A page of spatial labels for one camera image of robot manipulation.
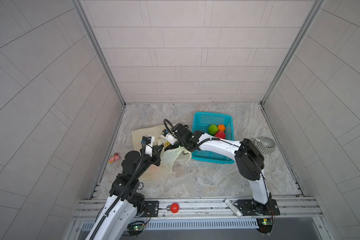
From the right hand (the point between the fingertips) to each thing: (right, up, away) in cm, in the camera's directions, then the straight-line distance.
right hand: (166, 152), depth 81 cm
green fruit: (+28, +11, +13) cm, 32 cm away
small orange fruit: (+34, +12, +17) cm, 40 cm away
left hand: (+1, +6, -9) cm, 11 cm away
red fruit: (+33, +8, +12) cm, 36 cm away
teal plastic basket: (+21, +16, +21) cm, 33 cm away
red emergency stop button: (+5, -23, -12) cm, 26 cm away
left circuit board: (-11, -29, -17) cm, 35 cm away
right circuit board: (+47, -30, -14) cm, 58 cm away
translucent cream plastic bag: (+4, +2, -16) cm, 17 cm away
